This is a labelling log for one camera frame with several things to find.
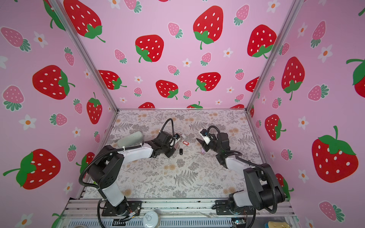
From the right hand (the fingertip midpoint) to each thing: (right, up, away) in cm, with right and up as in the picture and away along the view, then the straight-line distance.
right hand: (200, 135), depth 87 cm
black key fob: (-12, -12, +8) cm, 19 cm away
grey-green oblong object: (-46, -4, +12) cm, 47 cm away
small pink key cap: (+3, -12, +8) cm, 15 cm away
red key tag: (-9, -7, +14) cm, 18 cm away
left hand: (-17, -9, +7) cm, 21 cm away
